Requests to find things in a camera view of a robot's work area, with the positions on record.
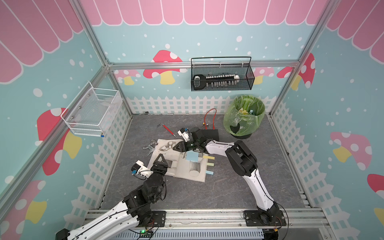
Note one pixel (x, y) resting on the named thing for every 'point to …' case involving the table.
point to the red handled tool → (167, 129)
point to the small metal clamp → (151, 147)
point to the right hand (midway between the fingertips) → (175, 148)
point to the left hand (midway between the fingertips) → (163, 158)
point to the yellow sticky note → (209, 157)
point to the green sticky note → (210, 164)
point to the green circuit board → (145, 234)
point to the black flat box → (213, 134)
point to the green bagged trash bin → (243, 116)
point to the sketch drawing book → (178, 166)
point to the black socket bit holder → (200, 81)
